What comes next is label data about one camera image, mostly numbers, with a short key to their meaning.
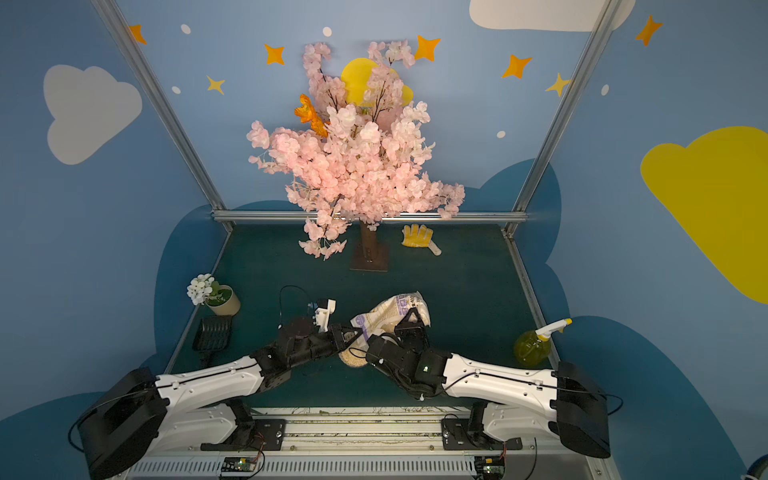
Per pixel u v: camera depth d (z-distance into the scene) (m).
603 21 0.70
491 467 0.72
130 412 0.42
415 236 1.18
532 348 0.81
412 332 0.67
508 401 0.46
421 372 0.54
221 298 0.93
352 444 0.74
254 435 0.68
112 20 0.69
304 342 0.64
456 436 0.73
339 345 0.69
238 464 0.72
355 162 0.75
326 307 0.76
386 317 0.76
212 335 0.91
